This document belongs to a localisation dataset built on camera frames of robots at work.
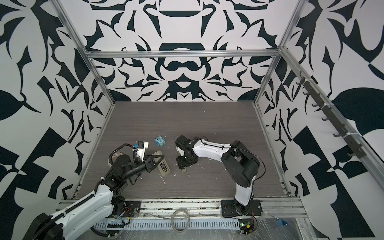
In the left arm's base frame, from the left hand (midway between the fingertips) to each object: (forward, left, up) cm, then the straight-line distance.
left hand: (163, 154), depth 76 cm
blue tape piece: (-29, -53, -11) cm, 61 cm away
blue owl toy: (+16, +5, -14) cm, 22 cm away
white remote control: (-5, 0, -4) cm, 6 cm away
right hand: (0, -9, -14) cm, 17 cm away
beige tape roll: (+6, +33, -16) cm, 37 cm away
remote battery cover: (-3, -10, -16) cm, 19 cm away
